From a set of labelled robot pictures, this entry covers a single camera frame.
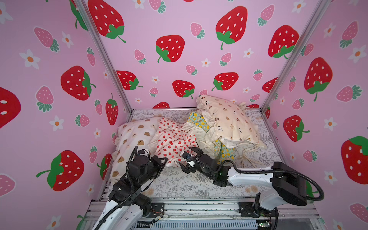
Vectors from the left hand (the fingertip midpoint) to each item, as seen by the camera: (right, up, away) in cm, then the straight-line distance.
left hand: (170, 157), depth 70 cm
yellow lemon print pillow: (+31, -1, +17) cm, 35 cm away
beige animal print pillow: (+36, +19, +20) cm, 45 cm away
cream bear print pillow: (-30, +9, +22) cm, 38 cm away
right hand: (+6, -1, +6) cm, 9 cm away
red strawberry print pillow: (0, +8, +13) cm, 15 cm away
